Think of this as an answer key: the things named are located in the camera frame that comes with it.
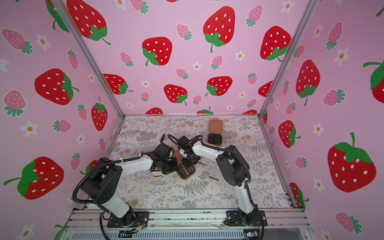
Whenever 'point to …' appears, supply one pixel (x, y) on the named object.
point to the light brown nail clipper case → (184, 171)
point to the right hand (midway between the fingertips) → (186, 167)
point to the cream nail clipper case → (157, 173)
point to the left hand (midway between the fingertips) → (181, 168)
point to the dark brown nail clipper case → (215, 130)
